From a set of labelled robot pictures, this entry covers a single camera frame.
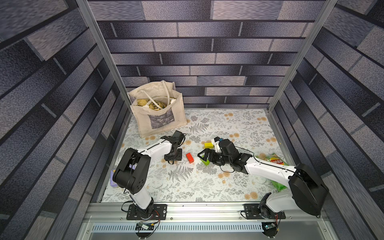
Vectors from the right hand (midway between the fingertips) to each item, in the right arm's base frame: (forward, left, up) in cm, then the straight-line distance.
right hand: (200, 156), depth 83 cm
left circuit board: (-32, +29, -11) cm, 45 cm away
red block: (+3, +7, -8) cm, 11 cm away
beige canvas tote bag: (+26, +27, +14) cm, 40 cm away
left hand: (+4, +15, -8) cm, 17 cm away
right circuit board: (-30, -35, -15) cm, 48 cm away
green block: (0, -4, -8) cm, 9 cm away
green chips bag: (+2, -43, -5) cm, 43 cm away
